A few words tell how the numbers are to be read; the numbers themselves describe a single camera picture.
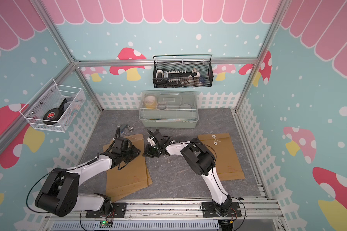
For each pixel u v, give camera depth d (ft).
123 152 2.39
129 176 2.78
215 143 3.26
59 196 1.40
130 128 3.49
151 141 2.98
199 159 1.82
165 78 2.86
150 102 3.38
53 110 2.29
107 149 2.39
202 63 2.99
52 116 2.31
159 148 2.55
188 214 2.44
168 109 3.25
